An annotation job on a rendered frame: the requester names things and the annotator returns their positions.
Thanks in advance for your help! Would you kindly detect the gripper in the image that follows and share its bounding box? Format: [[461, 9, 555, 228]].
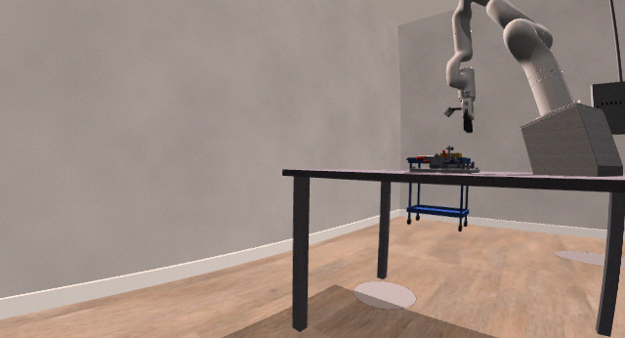
[[460, 98, 475, 133]]

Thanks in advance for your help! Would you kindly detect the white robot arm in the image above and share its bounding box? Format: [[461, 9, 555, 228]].
[[446, 0, 581, 120]]

